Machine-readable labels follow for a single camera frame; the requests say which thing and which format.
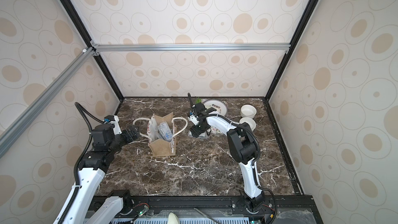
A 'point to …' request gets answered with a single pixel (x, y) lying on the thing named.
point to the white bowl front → (249, 121)
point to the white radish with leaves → (198, 100)
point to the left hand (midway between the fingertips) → (137, 127)
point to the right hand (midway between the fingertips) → (203, 129)
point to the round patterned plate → (221, 107)
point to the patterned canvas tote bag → (158, 146)
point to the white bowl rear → (247, 111)
